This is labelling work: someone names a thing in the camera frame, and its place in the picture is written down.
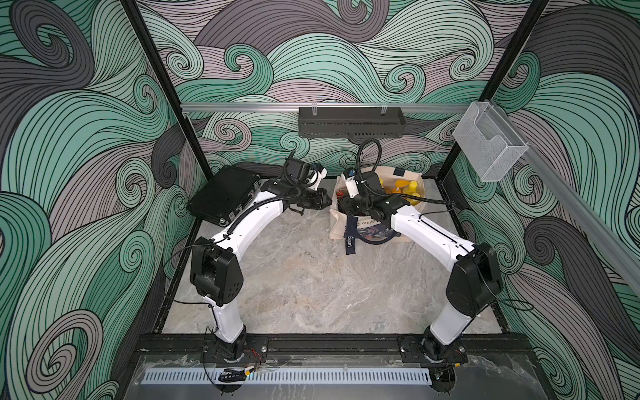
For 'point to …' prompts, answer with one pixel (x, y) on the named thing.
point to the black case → (226, 197)
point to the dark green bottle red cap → (339, 193)
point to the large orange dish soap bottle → (398, 185)
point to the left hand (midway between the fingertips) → (330, 198)
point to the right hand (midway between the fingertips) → (343, 198)
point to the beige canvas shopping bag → (350, 227)
